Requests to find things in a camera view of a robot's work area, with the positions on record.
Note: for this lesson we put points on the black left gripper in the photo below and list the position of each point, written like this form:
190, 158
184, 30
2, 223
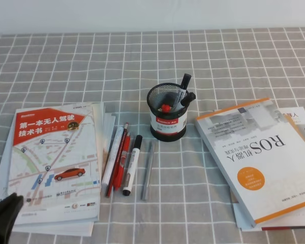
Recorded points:
9, 210

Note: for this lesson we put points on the thin red pencil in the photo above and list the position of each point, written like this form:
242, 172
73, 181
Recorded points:
117, 159

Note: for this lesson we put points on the black mesh pen holder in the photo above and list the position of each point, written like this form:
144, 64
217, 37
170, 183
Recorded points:
167, 127

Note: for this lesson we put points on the white pen on table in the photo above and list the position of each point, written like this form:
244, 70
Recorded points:
112, 156

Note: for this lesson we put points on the red gel pen on table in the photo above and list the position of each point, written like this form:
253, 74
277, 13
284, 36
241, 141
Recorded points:
120, 170

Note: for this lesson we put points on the grey pen on table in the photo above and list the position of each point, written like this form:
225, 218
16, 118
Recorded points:
149, 166

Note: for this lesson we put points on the red capped pen in holder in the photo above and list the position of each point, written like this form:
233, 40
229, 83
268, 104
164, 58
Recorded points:
165, 108

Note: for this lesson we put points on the black marker leaning in holder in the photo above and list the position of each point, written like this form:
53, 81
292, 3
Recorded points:
188, 99

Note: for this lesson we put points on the black marker upright in holder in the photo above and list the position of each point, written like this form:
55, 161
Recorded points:
182, 92

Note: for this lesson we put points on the white papers under left book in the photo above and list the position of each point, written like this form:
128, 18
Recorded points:
105, 122

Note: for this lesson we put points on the red white driverless car book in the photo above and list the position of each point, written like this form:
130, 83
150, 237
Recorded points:
53, 162

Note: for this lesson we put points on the black white marker on table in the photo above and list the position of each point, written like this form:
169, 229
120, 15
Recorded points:
132, 166

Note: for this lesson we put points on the grey white checked tablecloth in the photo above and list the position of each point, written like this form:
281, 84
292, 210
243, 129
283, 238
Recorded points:
189, 201

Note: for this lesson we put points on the white orange ROS book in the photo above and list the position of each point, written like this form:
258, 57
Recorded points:
260, 155

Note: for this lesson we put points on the books under ROS book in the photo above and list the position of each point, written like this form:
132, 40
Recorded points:
293, 220

